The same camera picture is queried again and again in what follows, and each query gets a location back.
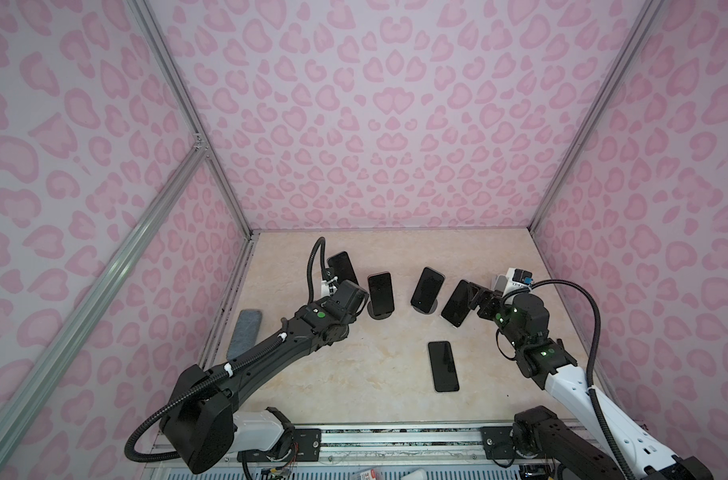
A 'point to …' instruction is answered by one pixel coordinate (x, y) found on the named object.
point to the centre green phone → (381, 293)
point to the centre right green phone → (427, 289)
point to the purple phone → (343, 267)
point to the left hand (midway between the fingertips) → (338, 300)
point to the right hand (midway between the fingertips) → (481, 285)
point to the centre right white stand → (425, 313)
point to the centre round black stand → (382, 316)
